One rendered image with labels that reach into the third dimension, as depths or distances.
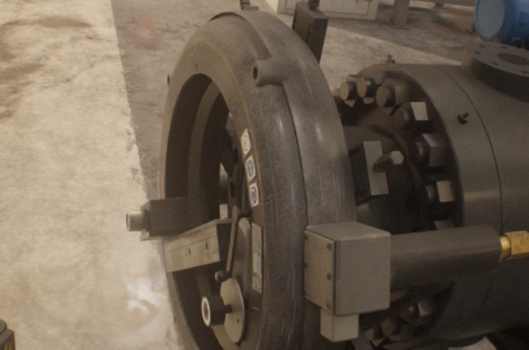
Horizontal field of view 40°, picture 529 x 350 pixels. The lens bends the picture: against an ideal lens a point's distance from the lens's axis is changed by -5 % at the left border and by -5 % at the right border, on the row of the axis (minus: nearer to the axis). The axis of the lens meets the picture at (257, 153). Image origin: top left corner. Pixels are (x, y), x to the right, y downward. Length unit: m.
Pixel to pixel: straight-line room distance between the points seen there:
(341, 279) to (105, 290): 1.31
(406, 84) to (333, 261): 0.54
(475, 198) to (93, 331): 1.14
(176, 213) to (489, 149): 0.61
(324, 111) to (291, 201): 0.14
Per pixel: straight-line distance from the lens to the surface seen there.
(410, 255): 1.02
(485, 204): 1.31
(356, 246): 0.96
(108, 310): 2.12
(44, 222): 2.49
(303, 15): 1.24
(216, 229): 1.23
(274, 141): 1.07
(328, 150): 1.07
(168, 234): 1.48
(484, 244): 1.09
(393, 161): 1.00
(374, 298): 0.99
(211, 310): 1.20
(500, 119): 1.40
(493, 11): 1.76
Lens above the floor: 1.32
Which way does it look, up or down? 26 degrees down
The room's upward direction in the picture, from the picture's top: 8 degrees clockwise
